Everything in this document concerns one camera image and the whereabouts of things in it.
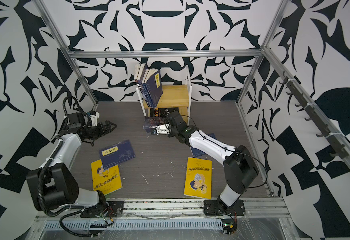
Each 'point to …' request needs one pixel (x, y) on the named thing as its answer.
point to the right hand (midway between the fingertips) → (168, 117)
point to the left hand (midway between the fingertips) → (109, 126)
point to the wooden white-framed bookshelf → (174, 96)
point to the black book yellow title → (162, 112)
